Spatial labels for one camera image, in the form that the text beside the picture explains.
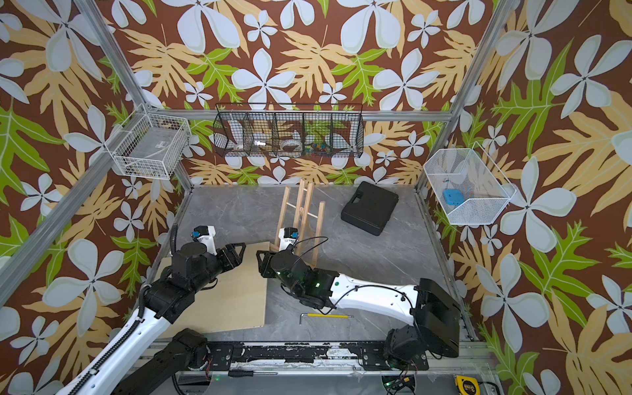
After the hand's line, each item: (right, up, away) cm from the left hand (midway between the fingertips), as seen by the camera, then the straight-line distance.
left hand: (240, 245), depth 75 cm
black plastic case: (+48, +12, +32) cm, 59 cm away
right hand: (+6, -2, -3) cm, 7 cm away
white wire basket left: (-35, +34, +10) cm, 50 cm away
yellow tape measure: (+66, -38, -8) cm, 77 cm away
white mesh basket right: (+75, +19, +8) cm, 78 cm away
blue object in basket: (+70, +15, +6) cm, 72 cm away
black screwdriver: (0, -37, -5) cm, 38 cm away
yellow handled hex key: (+27, -25, +6) cm, 37 cm away
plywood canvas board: (-3, -20, +6) cm, 21 cm away
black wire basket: (+13, +43, +21) cm, 49 cm away
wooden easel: (+20, +14, -1) cm, 24 cm away
